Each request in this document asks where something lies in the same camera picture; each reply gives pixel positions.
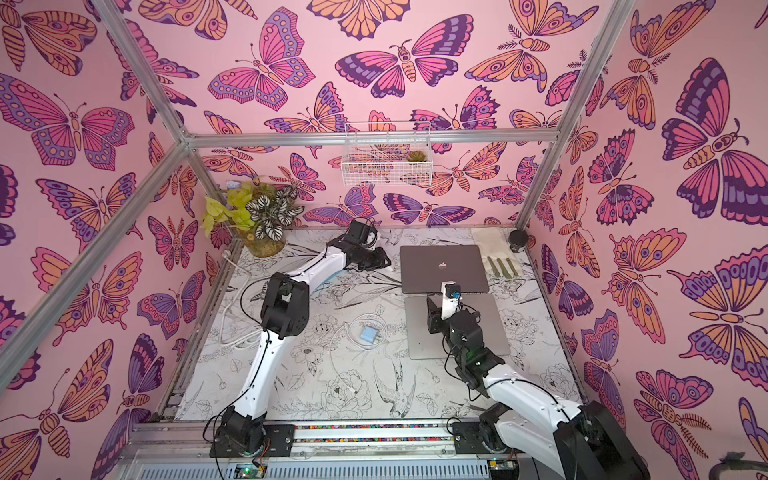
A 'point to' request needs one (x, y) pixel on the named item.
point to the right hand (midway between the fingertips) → (439, 295)
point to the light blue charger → (368, 334)
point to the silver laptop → (425, 344)
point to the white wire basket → (387, 154)
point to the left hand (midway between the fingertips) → (394, 261)
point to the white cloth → (495, 243)
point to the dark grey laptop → (424, 268)
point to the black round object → (517, 240)
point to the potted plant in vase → (258, 212)
